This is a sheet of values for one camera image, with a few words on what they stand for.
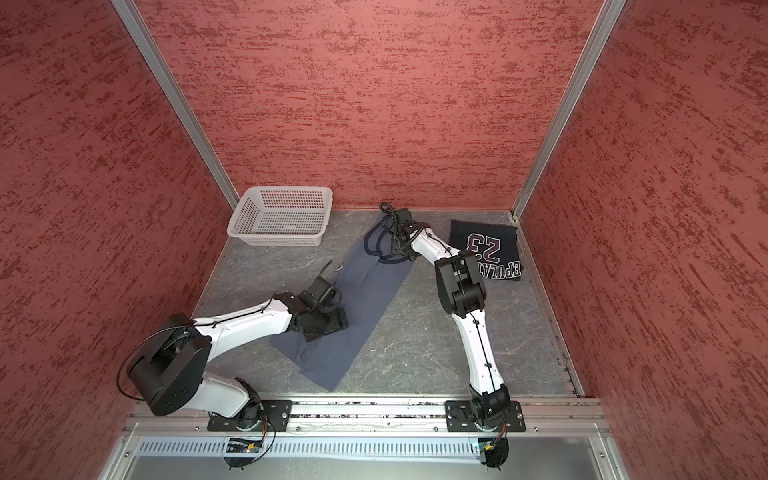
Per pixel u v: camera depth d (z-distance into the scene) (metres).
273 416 0.74
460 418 0.74
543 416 0.76
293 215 1.10
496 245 1.07
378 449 0.77
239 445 0.73
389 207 0.89
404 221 0.87
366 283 0.97
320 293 0.71
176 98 0.86
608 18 0.72
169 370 0.43
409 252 0.80
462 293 0.62
